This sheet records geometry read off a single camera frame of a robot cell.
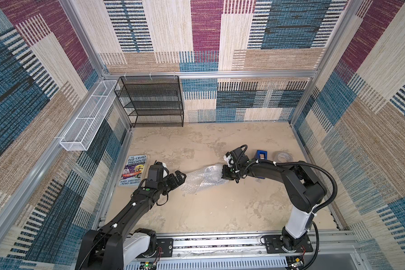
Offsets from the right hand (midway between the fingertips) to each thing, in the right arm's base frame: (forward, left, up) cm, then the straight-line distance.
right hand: (222, 177), depth 93 cm
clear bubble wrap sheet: (0, +11, 0) cm, 11 cm away
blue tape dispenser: (+12, -21, +4) cm, 25 cm away
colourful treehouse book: (+3, +49, +2) cm, 49 cm away
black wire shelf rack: (+45, +43, +18) cm, 65 cm away
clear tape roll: (+13, -38, -1) cm, 40 cm away
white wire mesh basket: (+5, +60, +34) cm, 69 cm away
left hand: (-4, +22, +6) cm, 23 cm away
